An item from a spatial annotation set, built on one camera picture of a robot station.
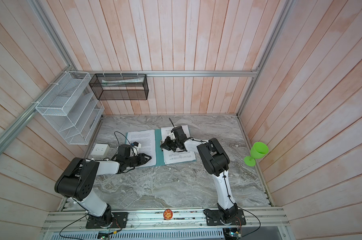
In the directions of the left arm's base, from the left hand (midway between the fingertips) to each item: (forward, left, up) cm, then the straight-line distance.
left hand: (149, 160), depth 93 cm
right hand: (+10, -6, +2) cm, 12 cm away
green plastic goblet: (-1, -63, +14) cm, 65 cm away
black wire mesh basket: (+45, +23, +24) cm, 56 cm away
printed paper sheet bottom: (+3, -14, 0) cm, 15 cm away
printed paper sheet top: (+18, +5, -1) cm, 19 cm away
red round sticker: (-30, -13, -1) cm, 33 cm away
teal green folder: (+5, -6, -2) cm, 8 cm away
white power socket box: (+6, +33, +2) cm, 33 cm away
